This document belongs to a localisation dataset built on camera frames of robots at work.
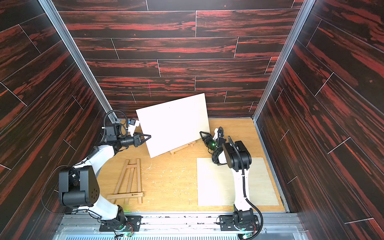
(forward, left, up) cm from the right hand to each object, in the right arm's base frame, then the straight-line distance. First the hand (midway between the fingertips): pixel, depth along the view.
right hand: (203, 132), depth 103 cm
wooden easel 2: (-37, +43, -6) cm, 57 cm away
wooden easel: (-9, +7, -2) cm, 12 cm away
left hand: (-15, +31, +12) cm, 36 cm away
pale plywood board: (-33, -8, -9) cm, 35 cm away
